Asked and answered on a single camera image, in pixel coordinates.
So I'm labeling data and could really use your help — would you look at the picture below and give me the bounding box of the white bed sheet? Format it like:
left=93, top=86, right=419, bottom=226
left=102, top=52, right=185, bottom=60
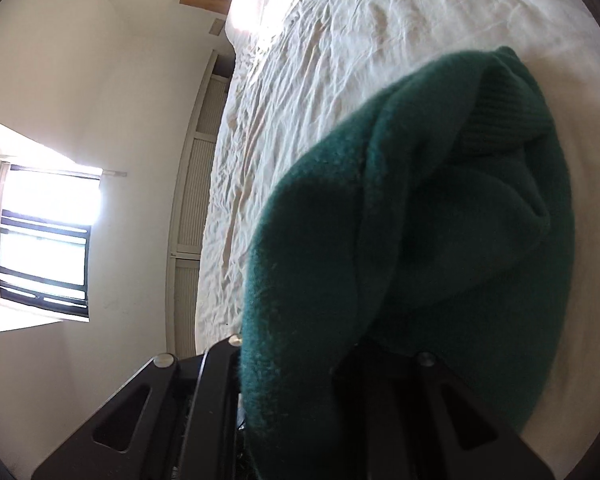
left=195, top=0, right=600, bottom=479

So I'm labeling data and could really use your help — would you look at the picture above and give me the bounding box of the window with dark frame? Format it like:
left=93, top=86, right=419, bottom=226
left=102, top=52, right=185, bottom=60
left=0, top=160, right=118, bottom=318

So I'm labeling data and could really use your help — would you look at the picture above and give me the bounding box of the green knit sweater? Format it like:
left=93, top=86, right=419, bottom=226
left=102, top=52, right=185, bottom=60
left=240, top=47, right=574, bottom=479

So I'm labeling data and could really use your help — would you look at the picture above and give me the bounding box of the wall switch plate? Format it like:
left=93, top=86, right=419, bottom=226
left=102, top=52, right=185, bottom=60
left=209, top=18, right=225, bottom=36

